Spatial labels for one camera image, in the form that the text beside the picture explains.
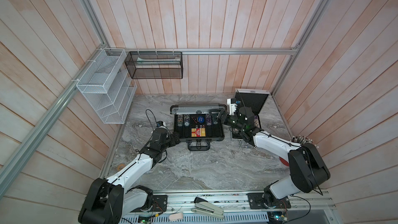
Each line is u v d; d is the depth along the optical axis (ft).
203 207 2.34
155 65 3.43
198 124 3.31
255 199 2.40
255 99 3.10
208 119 3.32
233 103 2.52
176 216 2.26
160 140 2.13
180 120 3.30
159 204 2.40
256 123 3.23
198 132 3.13
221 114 2.45
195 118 3.41
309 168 1.46
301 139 2.49
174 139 2.60
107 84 2.38
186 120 3.31
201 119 3.41
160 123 2.56
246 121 2.13
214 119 2.46
